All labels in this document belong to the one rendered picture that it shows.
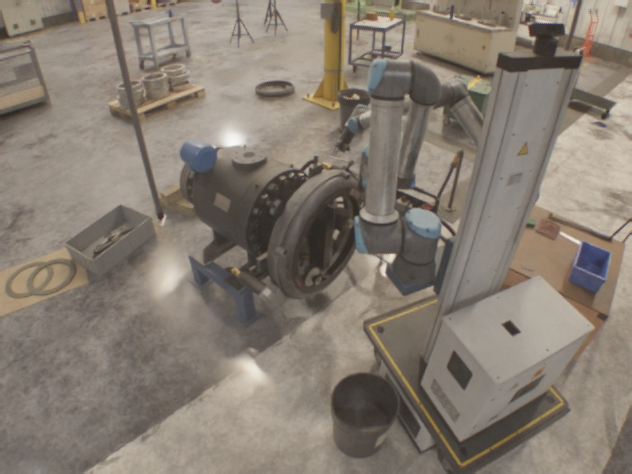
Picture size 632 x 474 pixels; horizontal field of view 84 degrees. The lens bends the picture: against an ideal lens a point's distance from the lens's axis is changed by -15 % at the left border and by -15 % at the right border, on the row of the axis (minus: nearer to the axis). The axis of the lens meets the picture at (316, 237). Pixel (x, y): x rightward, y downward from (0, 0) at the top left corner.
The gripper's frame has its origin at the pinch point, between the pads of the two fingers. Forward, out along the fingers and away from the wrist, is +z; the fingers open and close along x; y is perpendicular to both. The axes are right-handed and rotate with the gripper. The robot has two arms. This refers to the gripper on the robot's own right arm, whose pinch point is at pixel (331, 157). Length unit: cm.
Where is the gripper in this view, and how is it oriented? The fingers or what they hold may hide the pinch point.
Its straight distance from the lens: 249.4
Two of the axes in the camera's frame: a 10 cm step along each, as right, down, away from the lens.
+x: 6.0, 3.7, 7.1
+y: 6.3, 3.3, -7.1
